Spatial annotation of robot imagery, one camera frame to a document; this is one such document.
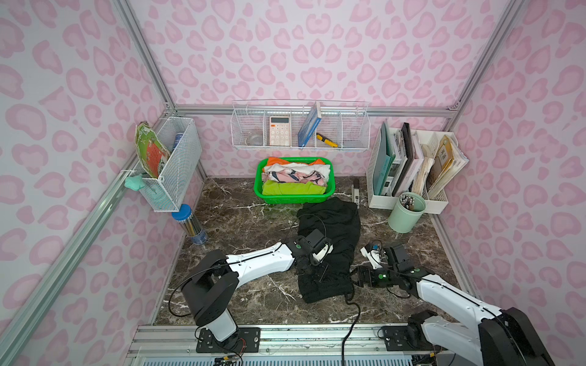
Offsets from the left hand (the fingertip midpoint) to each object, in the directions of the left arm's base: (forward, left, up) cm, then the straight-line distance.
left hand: (324, 271), depth 82 cm
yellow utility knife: (+49, -3, +20) cm, 53 cm away
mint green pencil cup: (+21, -34, +1) cm, 40 cm away
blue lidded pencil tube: (+15, +50, +8) cm, 53 cm away
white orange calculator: (+50, +17, +25) cm, 58 cm away
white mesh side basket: (+43, +55, +28) cm, 75 cm away
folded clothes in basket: (+42, +18, +6) cm, 46 cm away
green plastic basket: (+34, +12, -1) cm, 36 cm away
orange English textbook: (+46, -55, +16) cm, 73 cm away
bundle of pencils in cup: (+23, -33, +11) cm, 42 cm away
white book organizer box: (+33, -33, +19) cm, 50 cm away
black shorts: (+24, -9, -4) cm, 26 cm away
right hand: (-1, -11, -2) cm, 11 cm away
